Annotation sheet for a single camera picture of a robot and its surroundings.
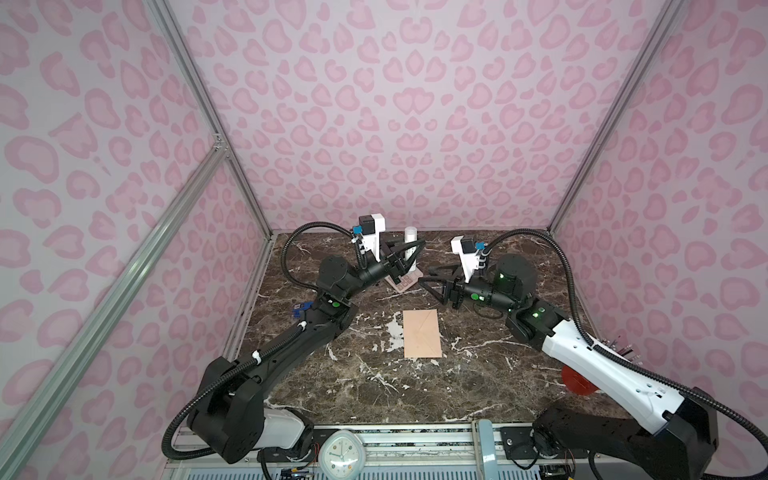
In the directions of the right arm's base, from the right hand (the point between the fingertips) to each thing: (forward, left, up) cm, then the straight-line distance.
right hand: (426, 275), depth 66 cm
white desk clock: (-31, +19, -29) cm, 46 cm away
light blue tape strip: (-29, -15, -29) cm, 44 cm away
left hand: (+4, +1, +8) cm, 9 cm away
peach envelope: (+2, -1, -34) cm, 34 cm away
